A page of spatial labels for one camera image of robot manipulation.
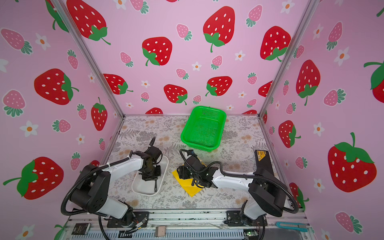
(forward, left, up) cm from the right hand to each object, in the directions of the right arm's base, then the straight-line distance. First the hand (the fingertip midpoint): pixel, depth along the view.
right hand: (179, 169), depth 82 cm
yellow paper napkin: (-5, -5, -9) cm, 11 cm away
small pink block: (-29, +4, -6) cm, 30 cm away
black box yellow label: (+13, -52, -11) cm, 54 cm away
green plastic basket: (+38, -10, -7) cm, 40 cm away
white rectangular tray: (-10, +18, -8) cm, 22 cm away
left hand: (-2, +13, -8) cm, 16 cm away
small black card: (-32, +42, -6) cm, 53 cm away
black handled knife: (-8, +13, -8) cm, 18 cm away
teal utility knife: (-18, -60, -10) cm, 63 cm away
